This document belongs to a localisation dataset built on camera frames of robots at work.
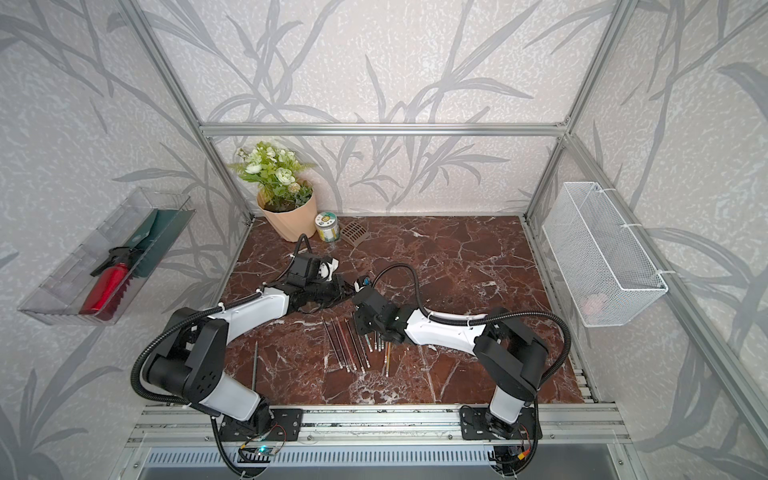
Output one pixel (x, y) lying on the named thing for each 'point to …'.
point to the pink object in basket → (592, 304)
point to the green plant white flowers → (278, 172)
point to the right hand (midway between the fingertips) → (355, 315)
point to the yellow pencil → (387, 362)
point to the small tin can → (328, 227)
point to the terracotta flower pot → (296, 224)
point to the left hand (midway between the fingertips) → (357, 289)
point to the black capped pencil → (354, 347)
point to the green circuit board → (265, 451)
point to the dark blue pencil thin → (333, 346)
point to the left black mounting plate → (285, 425)
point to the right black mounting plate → (477, 423)
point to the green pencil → (254, 366)
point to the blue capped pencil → (363, 350)
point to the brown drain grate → (354, 233)
